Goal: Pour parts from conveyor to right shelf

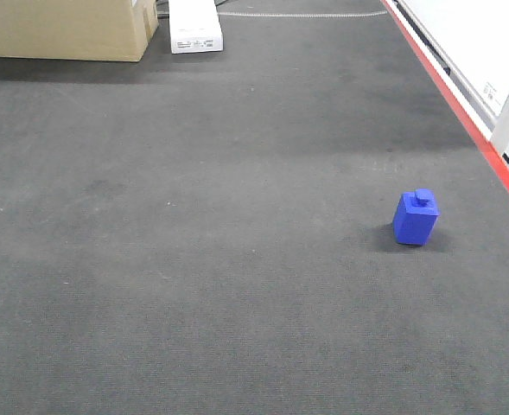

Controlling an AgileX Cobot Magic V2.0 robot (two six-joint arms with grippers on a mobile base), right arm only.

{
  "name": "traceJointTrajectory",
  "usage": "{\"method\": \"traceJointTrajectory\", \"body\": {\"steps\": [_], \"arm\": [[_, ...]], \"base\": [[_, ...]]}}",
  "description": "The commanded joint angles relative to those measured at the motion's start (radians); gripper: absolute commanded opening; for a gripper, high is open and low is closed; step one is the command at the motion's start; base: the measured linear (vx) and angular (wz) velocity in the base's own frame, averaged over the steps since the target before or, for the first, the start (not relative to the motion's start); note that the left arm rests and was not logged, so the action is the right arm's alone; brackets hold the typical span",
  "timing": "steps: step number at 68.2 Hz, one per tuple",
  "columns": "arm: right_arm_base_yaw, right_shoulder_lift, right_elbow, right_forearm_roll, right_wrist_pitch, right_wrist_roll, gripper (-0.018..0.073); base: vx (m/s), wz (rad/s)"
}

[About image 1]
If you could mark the blue plastic box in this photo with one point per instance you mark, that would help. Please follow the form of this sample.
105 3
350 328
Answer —
414 225

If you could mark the conveyor with dark grey belt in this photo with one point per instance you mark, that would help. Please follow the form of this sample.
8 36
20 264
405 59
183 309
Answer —
193 216

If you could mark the long white carton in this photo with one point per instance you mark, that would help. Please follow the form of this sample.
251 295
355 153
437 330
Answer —
195 30

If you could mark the brown cardboard box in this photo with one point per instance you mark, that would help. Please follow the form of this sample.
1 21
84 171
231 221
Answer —
64 30

